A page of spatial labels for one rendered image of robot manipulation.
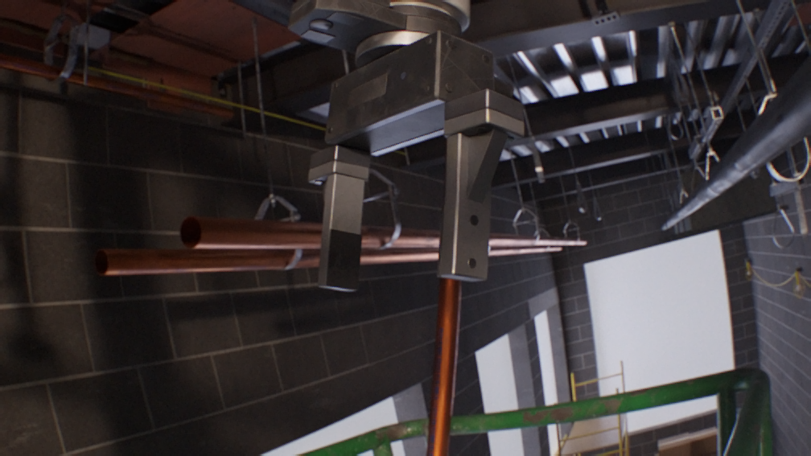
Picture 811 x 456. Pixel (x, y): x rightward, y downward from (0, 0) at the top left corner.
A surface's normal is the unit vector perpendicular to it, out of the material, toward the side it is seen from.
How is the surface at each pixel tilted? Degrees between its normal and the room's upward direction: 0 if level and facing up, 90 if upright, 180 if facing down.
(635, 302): 90
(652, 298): 90
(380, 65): 75
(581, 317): 90
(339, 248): 94
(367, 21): 165
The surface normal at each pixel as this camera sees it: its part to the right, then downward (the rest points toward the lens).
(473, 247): 0.58, -0.11
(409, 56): -0.81, -0.16
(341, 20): -0.07, 0.98
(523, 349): -0.37, -0.02
